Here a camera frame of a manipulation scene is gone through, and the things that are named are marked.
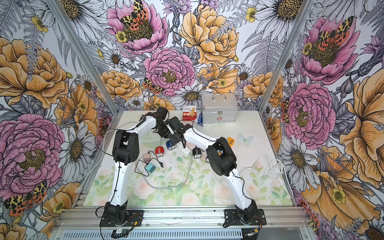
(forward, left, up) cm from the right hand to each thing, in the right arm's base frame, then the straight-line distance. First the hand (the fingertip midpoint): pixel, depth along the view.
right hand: (176, 139), depth 98 cm
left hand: (+5, +3, -3) cm, 6 cm away
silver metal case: (+20, -29, +8) cm, 36 cm away
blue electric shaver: (-3, +4, -3) cm, 6 cm away
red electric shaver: (-8, +10, -1) cm, 13 cm away
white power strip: (-6, -7, -3) cm, 10 cm away
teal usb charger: (-17, +14, -3) cm, 23 cm away
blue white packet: (+18, -16, -2) cm, 25 cm away
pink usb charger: (-10, +18, -3) cm, 21 cm away
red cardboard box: (+25, -8, -1) cm, 27 cm away
